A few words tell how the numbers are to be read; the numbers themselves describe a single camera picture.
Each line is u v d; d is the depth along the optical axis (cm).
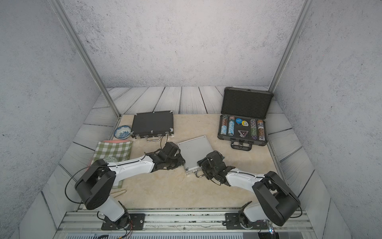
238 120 111
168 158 72
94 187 45
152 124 109
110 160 91
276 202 42
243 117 111
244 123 108
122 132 108
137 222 73
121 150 99
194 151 99
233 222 72
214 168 68
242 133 104
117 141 104
